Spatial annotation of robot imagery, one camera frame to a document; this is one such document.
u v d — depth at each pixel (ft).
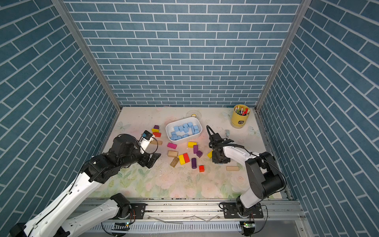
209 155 3.07
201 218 2.37
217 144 2.33
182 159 2.99
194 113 3.82
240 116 3.25
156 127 3.51
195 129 3.42
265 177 1.48
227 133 3.33
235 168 2.93
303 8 2.34
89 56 2.91
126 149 1.68
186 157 3.03
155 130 3.51
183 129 3.45
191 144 3.17
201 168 2.84
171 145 3.24
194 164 2.92
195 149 3.16
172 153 3.07
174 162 2.98
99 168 1.49
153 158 2.06
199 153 3.07
